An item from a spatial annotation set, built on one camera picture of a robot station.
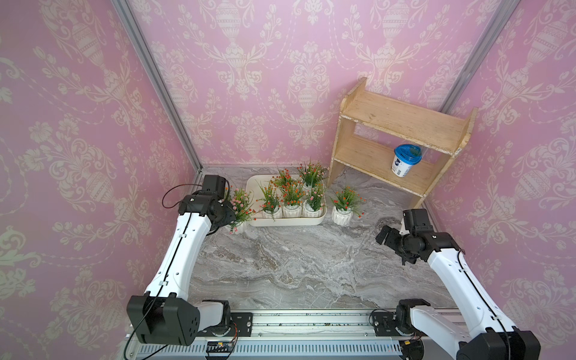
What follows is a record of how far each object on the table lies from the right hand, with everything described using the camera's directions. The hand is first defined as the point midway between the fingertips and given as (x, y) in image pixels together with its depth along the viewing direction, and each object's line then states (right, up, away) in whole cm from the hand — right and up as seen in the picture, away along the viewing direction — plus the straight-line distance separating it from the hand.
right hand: (388, 241), depth 81 cm
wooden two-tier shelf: (+5, +36, +2) cm, 37 cm away
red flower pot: (-39, +22, +16) cm, 48 cm away
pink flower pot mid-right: (-44, +14, +11) cm, 47 cm away
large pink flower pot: (-52, +13, -9) cm, 54 cm away
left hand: (-58, +9, -3) cm, 59 cm away
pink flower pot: (-27, +25, +16) cm, 40 cm away
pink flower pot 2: (-26, +11, +13) cm, 32 cm away
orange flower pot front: (-35, +14, +8) cm, 39 cm away
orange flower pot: (-13, +13, +10) cm, 21 cm away
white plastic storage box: (-54, +22, +22) cm, 62 cm away
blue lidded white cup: (+6, +31, +1) cm, 32 cm away
